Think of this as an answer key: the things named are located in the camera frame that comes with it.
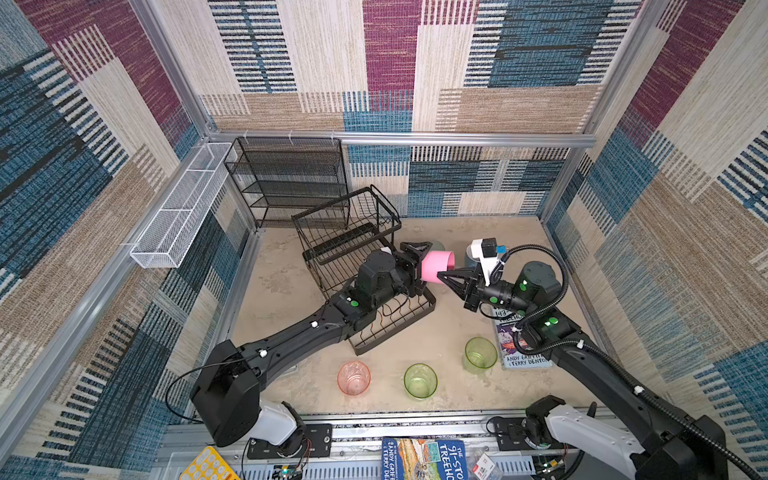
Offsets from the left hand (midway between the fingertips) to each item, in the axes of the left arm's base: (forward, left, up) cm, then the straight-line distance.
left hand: (438, 254), depth 71 cm
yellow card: (-37, +54, -30) cm, 72 cm away
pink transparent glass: (-17, +22, -31) cm, 42 cm away
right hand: (-6, 0, -2) cm, 6 cm away
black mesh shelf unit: (+47, +46, -10) cm, 66 cm away
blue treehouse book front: (-36, +9, -28) cm, 47 cm away
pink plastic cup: (-3, +1, +1) cm, 4 cm away
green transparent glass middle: (-19, +4, -31) cm, 36 cm away
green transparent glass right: (-12, -13, -29) cm, 34 cm away
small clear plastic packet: (-38, -9, -29) cm, 49 cm away
